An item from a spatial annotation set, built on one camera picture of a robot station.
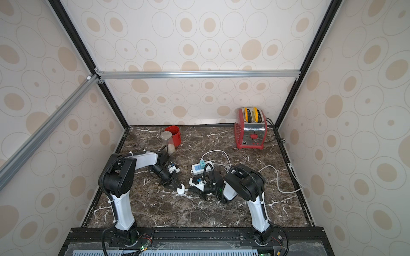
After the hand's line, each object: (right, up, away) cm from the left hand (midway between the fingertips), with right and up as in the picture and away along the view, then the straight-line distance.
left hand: (182, 186), depth 87 cm
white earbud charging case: (-1, -3, 0) cm, 3 cm away
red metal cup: (-6, +29, +14) cm, 33 cm away
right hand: (+6, -1, +4) cm, 7 cm away
